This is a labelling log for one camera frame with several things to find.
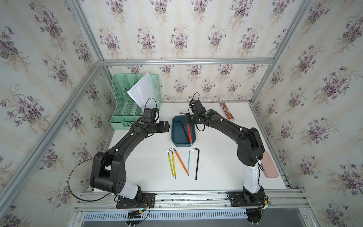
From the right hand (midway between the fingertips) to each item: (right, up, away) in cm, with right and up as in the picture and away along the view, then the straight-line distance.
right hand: (186, 119), depth 92 cm
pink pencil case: (+50, -30, -8) cm, 58 cm away
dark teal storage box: (-4, -12, +7) cm, 15 cm away
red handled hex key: (+2, -9, -6) cm, 11 cm away
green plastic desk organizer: (-46, +7, +16) cm, 49 cm away
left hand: (-14, -5, -4) cm, 16 cm away
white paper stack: (-29, +18, +3) cm, 35 cm away
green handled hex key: (-11, -27, -5) cm, 29 cm away
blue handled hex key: (+1, -26, -4) cm, 26 cm away
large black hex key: (-1, -9, +9) cm, 13 cm away
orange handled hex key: (-4, -26, -4) cm, 27 cm away
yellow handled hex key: (-8, -28, -6) cm, 30 cm away
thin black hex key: (+7, -26, -4) cm, 27 cm away
